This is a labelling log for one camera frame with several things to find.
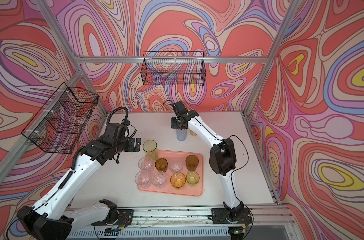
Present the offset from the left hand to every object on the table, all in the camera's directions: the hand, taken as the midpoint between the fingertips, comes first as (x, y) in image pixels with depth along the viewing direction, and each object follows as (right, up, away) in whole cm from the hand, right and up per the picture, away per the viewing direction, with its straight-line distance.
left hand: (134, 139), depth 76 cm
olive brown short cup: (+31, -15, +14) cm, 37 cm away
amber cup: (+22, -24, +8) cm, 33 cm away
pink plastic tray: (+23, -12, +18) cm, 32 cm away
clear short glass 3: (+21, -18, +13) cm, 30 cm away
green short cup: (+31, -23, +8) cm, 39 cm away
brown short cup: (+12, -16, +11) cm, 23 cm away
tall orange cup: (+32, +2, +28) cm, 43 cm away
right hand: (+22, +6, +17) cm, 28 cm away
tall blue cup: (+24, +2, +25) cm, 35 cm away
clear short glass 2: (+3, -14, +10) cm, 18 cm away
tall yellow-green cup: (+6, -5, +10) cm, 13 cm away
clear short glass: (+1, -23, +9) cm, 25 cm away
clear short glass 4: (+12, -23, +7) cm, 26 cm away
